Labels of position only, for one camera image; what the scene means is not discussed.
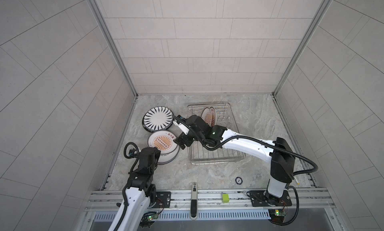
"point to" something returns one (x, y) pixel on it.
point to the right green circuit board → (277, 215)
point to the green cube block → (225, 198)
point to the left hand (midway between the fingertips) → (160, 144)
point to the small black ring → (238, 180)
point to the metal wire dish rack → (225, 117)
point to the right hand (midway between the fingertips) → (178, 135)
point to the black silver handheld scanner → (194, 201)
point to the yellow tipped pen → (297, 181)
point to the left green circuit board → (149, 217)
